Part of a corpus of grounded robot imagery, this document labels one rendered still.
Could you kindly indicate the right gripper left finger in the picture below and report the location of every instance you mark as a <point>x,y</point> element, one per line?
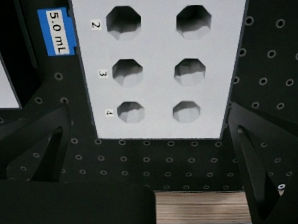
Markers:
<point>17,137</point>

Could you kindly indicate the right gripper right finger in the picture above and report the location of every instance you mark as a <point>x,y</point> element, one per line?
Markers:
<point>261,193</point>

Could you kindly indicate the black perforated breadboard plate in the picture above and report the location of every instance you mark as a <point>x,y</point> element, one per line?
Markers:
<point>266,79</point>

